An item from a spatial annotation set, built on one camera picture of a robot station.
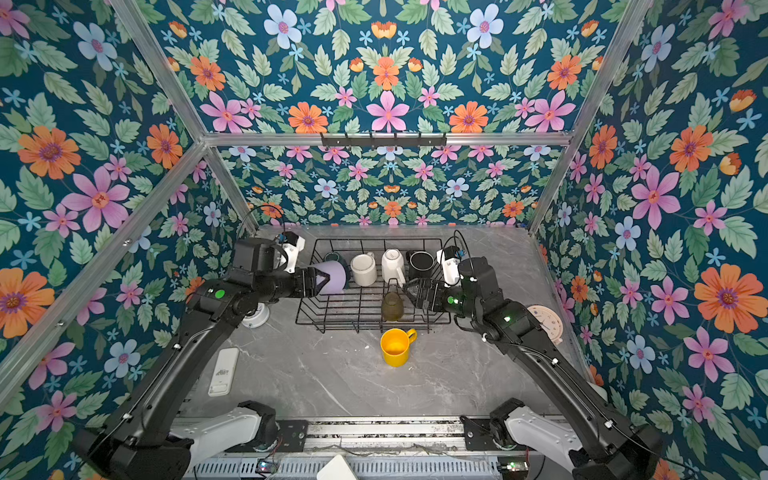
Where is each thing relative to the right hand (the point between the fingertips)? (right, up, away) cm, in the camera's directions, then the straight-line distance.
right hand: (416, 287), depth 70 cm
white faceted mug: (-7, +5, +24) cm, 25 cm away
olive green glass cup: (-7, -8, +20) cm, 22 cm away
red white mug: (-16, +2, +26) cm, 30 cm away
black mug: (+2, +5, +23) cm, 24 cm away
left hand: (-22, +4, 0) cm, 23 cm away
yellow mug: (-6, -19, +17) cm, 26 cm away
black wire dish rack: (-17, -9, +26) cm, 33 cm away
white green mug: (-25, +7, +24) cm, 35 cm away
